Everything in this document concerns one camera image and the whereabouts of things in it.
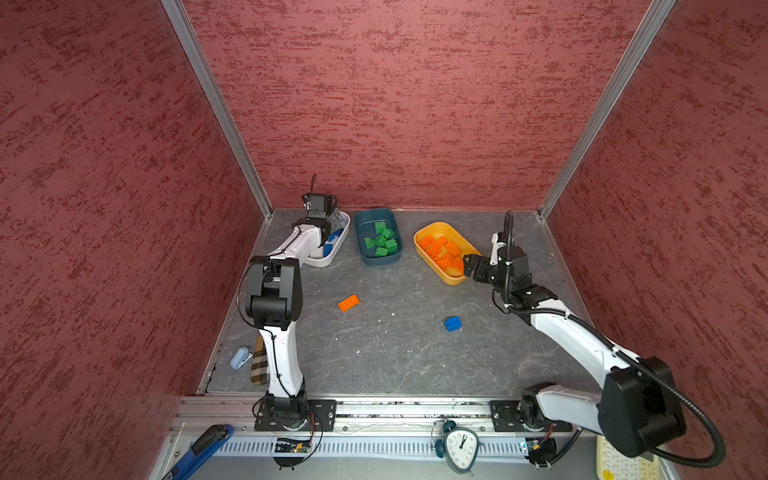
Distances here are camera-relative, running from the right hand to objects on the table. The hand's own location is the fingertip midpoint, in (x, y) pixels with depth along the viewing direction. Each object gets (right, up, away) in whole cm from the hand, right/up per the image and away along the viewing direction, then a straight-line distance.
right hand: (473, 264), depth 86 cm
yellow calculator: (+26, -44, -20) cm, 55 cm away
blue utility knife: (-68, -41, -20) cm, 82 cm away
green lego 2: (-26, +10, +24) cm, 37 cm away
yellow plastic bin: (-5, +4, +22) cm, 23 cm away
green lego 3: (-33, +6, +23) cm, 41 cm away
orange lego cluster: (-9, +3, +20) cm, 22 cm away
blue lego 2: (-5, -18, +3) cm, 20 cm away
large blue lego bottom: (-46, +10, +24) cm, 53 cm away
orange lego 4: (-6, +7, +24) cm, 25 cm away
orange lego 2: (-2, +4, +20) cm, 21 cm away
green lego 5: (-25, +5, +20) cm, 32 cm away
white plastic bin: (-51, +1, +16) cm, 53 cm away
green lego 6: (-28, +3, +20) cm, 35 cm away
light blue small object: (-66, -25, -6) cm, 71 cm away
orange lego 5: (-39, -13, +8) cm, 42 cm away
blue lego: (-48, +4, +18) cm, 51 cm away
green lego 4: (-29, +7, +22) cm, 37 cm away
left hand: (-47, +12, +15) cm, 51 cm away
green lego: (-29, +13, +27) cm, 42 cm away
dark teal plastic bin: (-35, +15, +28) cm, 47 cm away
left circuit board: (-50, -44, -14) cm, 68 cm away
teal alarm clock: (-9, -40, -20) cm, 46 cm away
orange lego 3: (-5, -1, +17) cm, 17 cm away
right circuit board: (+12, -44, -16) cm, 48 cm away
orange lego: (-12, +6, +23) cm, 27 cm away
